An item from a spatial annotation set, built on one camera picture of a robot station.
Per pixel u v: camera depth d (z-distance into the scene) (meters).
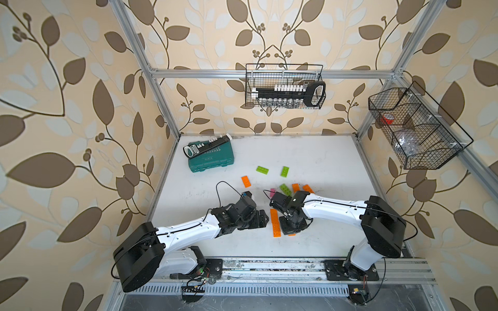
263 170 1.05
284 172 1.04
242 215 0.64
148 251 0.41
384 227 0.44
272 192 0.96
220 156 1.07
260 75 0.91
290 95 0.84
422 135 0.73
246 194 0.78
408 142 0.72
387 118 0.81
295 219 0.69
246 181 0.99
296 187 0.99
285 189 0.96
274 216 0.87
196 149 1.05
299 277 0.74
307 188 0.97
